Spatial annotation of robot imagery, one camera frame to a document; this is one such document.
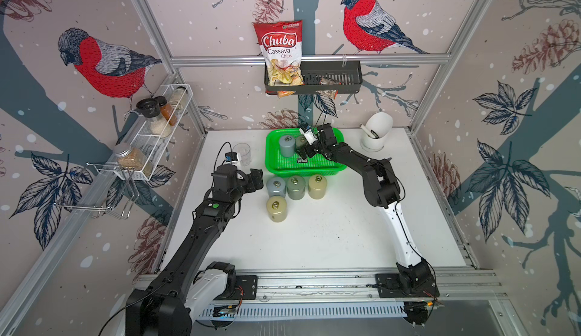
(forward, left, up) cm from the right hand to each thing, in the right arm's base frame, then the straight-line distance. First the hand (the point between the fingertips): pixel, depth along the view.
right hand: (301, 143), depth 109 cm
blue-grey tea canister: (-26, +9, +3) cm, 28 cm away
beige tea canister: (-36, +8, +3) cm, 37 cm away
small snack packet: (+4, -12, +27) cm, 30 cm away
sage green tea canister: (-26, +1, +2) cm, 26 cm away
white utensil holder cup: (+7, -38, +7) cm, 39 cm away
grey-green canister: (-3, 0, +4) cm, 5 cm away
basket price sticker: (-11, 0, +1) cm, 11 cm away
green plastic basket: (-9, -7, -6) cm, 13 cm away
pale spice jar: (-6, +47, +30) cm, 56 cm away
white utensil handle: (+4, -33, +5) cm, 33 cm away
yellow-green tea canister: (-25, -7, +2) cm, 26 cm away
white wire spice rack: (-30, +45, +30) cm, 62 cm away
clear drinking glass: (-6, +27, 0) cm, 27 cm away
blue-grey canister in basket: (-3, +6, +2) cm, 7 cm away
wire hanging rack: (-44, +52, +29) cm, 74 cm away
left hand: (-26, +16, +15) cm, 34 cm away
